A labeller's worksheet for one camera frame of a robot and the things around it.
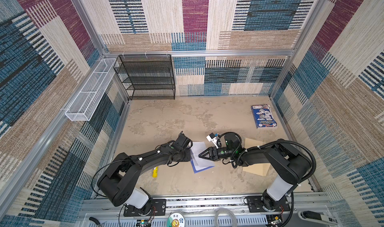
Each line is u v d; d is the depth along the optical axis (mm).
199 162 806
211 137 828
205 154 842
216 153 761
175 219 637
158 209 724
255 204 730
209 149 776
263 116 1051
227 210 690
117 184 433
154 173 825
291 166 469
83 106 713
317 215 672
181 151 704
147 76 1095
